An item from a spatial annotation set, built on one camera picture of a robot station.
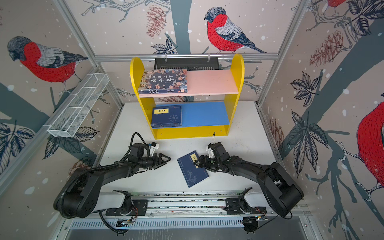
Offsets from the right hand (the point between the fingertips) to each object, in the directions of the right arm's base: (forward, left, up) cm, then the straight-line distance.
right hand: (198, 167), depth 85 cm
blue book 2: (-4, +2, -2) cm, 5 cm away
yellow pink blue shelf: (+39, -4, +12) cm, 41 cm away
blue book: (+25, +20, +16) cm, 36 cm away
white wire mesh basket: (+8, +64, +30) cm, 71 cm away
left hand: (+1, +17, +4) cm, 18 cm away
